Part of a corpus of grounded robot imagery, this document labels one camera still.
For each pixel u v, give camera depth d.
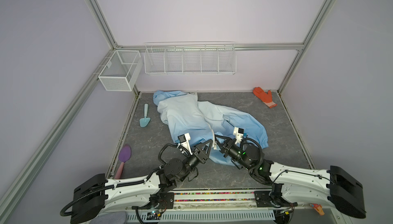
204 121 0.93
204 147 0.65
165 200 0.74
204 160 0.60
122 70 1.02
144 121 1.03
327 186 0.43
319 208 0.69
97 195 0.42
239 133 0.68
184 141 0.62
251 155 0.54
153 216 0.72
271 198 0.66
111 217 0.68
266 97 1.17
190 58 1.04
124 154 0.94
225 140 0.66
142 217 0.71
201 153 0.62
